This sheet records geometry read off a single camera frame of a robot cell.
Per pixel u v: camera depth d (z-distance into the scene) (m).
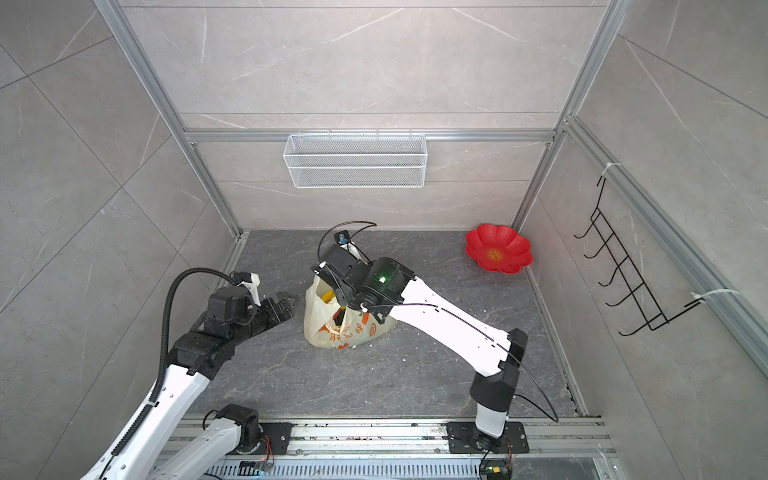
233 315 0.55
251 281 0.67
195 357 0.48
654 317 0.58
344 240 0.57
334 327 0.80
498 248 1.14
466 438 0.73
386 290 0.43
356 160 1.00
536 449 0.73
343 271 0.47
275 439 0.73
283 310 0.66
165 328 0.49
